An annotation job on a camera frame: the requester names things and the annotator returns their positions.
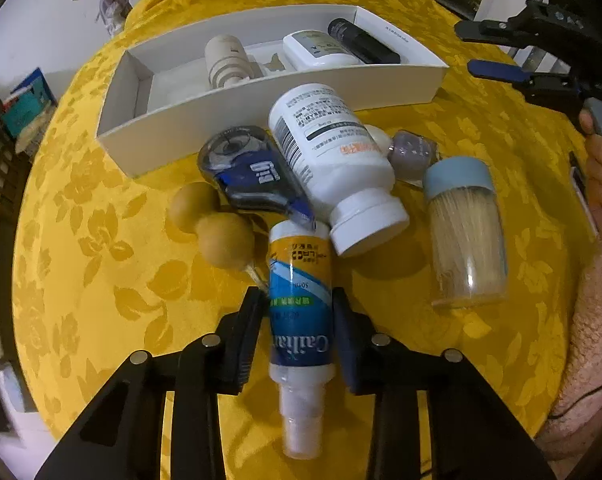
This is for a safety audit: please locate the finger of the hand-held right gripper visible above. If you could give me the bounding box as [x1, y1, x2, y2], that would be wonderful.
[454, 0, 600, 57]
[467, 58, 582, 107]

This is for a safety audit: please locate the yellow floral tablecloth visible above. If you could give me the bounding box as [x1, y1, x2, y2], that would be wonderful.
[11, 0, 602, 480]

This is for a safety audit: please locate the blue cardboard box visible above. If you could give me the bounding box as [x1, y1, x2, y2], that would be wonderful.
[0, 67, 58, 139]

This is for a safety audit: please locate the black cylindrical tube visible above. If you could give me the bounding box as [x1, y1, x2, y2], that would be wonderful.
[327, 18, 402, 66]

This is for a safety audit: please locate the purple round ball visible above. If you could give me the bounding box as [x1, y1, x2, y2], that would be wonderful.
[365, 124, 440, 189]

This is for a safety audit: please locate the wooden gourd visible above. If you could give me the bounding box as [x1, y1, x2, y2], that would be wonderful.
[168, 182, 258, 267]

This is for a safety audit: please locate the black cable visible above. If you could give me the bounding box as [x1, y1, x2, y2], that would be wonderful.
[550, 369, 602, 422]

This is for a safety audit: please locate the grey hanging garment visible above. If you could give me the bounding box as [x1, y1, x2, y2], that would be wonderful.
[96, 0, 133, 37]

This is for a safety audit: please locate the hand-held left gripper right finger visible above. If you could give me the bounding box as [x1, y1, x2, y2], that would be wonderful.
[330, 287, 558, 480]

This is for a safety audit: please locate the large white pill bottle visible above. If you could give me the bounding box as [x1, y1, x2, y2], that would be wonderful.
[267, 84, 411, 260]

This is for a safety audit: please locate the toothpick jar grey-blue lid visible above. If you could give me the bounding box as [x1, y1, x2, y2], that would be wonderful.
[424, 156, 510, 309]

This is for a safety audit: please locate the blue correction tape dispenser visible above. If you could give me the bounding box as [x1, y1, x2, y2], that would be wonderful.
[197, 124, 317, 227]

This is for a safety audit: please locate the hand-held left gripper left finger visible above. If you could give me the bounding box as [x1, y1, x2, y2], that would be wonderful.
[34, 287, 270, 480]

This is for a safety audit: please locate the wooden bench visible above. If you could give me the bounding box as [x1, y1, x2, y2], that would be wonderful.
[0, 74, 33, 212]

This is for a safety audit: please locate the blue label spray bottle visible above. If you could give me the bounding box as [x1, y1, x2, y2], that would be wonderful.
[268, 220, 338, 460]

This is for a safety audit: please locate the white bottle gold label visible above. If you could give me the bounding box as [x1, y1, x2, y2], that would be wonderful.
[282, 29, 363, 72]

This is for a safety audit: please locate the person's right forearm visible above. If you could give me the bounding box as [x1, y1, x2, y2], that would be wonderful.
[533, 246, 602, 467]

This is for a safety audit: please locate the cream pump bottle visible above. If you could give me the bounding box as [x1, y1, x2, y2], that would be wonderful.
[204, 33, 258, 92]

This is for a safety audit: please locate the white cardboard box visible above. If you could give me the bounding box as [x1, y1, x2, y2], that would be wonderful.
[96, 3, 450, 179]

